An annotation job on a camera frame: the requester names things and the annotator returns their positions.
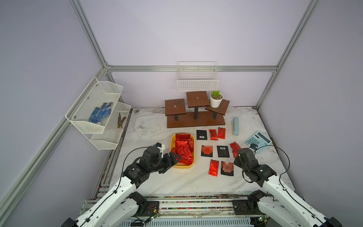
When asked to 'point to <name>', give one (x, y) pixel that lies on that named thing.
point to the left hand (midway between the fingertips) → (177, 162)
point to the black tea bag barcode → (201, 135)
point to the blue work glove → (97, 115)
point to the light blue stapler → (235, 125)
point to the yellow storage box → (172, 141)
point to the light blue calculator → (262, 141)
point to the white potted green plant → (216, 99)
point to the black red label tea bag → (207, 151)
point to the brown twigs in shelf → (120, 121)
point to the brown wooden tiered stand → (199, 112)
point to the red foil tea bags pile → (184, 146)
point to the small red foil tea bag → (235, 147)
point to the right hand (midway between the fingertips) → (240, 160)
